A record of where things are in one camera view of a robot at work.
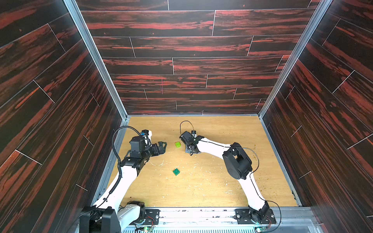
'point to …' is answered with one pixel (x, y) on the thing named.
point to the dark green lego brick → (176, 172)
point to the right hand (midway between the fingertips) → (193, 146)
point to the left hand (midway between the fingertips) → (161, 144)
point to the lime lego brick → (178, 144)
